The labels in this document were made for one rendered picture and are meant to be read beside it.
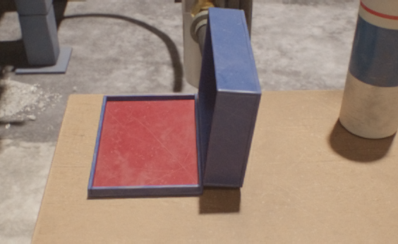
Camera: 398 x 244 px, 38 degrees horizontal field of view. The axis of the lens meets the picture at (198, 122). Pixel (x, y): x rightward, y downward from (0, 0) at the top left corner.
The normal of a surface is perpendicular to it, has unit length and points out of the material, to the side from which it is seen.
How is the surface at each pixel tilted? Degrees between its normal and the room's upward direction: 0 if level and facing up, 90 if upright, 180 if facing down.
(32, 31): 90
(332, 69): 0
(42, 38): 90
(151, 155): 0
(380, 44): 90
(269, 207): 0
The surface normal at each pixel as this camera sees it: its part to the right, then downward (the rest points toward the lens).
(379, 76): -0.31, 0.57
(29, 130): 0.00, -0.80
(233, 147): 0.04, 0.60
